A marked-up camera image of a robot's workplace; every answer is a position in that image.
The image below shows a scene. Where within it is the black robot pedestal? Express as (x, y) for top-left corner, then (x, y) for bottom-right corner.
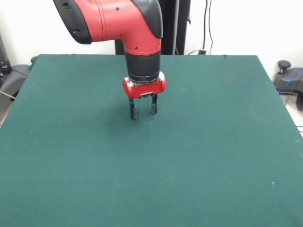
(115, 0), (192, 55)

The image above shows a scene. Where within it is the thick black cable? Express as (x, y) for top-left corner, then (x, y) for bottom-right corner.
(202, 0), (208, 50)

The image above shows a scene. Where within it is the beige cable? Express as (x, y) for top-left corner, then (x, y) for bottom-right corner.
(0, 90), (16, 99)

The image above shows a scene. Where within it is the dark green table cloth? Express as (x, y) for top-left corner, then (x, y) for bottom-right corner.
(0, 53), (303, 227)

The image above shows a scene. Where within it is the thin black cable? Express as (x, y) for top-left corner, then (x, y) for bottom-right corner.
(208, 0), (214, 52)

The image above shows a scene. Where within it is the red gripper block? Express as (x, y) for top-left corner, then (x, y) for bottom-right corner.
(122, 72), (167, 121)

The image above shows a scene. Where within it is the blue cable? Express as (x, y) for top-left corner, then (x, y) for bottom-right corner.
(279, 68), (303, 95)

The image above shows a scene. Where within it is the grey pedestal foot with knob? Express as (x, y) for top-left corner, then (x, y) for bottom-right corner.
(273, 60), (303, 95)

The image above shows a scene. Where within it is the black equipment tower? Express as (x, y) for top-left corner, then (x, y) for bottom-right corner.
(0, 33), (12, 77)

